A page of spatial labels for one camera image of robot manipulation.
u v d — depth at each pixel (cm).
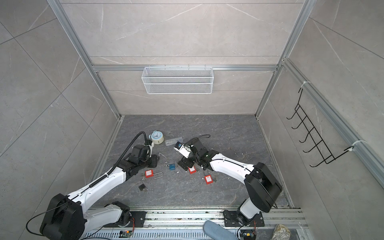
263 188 42
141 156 66
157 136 101
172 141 103
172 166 91
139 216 74
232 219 73
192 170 88
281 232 67
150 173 88
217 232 68
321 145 65
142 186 84
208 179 86
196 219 75
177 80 101
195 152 65
